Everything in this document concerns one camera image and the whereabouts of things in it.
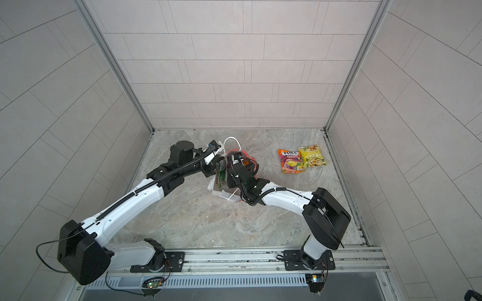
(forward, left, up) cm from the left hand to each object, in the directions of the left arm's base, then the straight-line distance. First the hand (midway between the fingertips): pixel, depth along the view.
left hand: (226, 154), depth 74 cm
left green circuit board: (-41, +24, -20) cm, 52 cm away
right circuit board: (-40, -34, -24) cm, 58 cm away
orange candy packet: (-4, -8, 0) cm, 9 cm away
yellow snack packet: (+14, -43, -21) cm, 50 cm away
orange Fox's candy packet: (+11, -32, -22) cm, 40 cm away
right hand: (-1, 0, -14) cm, 14 cm away
